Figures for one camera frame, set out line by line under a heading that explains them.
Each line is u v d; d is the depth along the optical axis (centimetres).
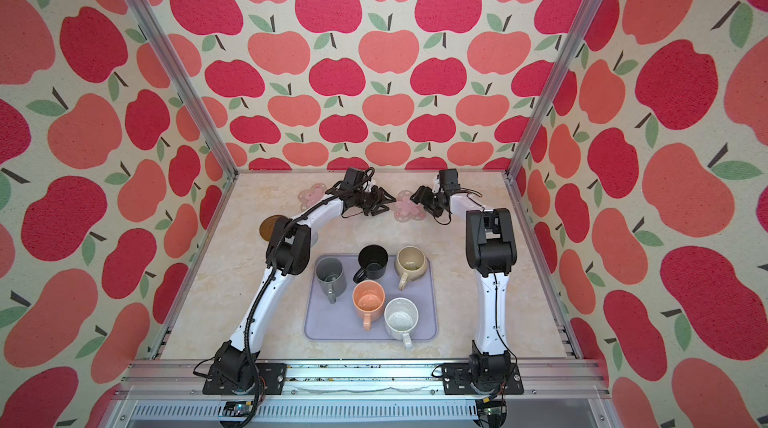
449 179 90
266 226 104
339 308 84
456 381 73
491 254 61
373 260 88
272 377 75
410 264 93
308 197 114
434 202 95
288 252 71
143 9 77
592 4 77
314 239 72
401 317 84
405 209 111
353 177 93
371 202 101
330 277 91
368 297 86
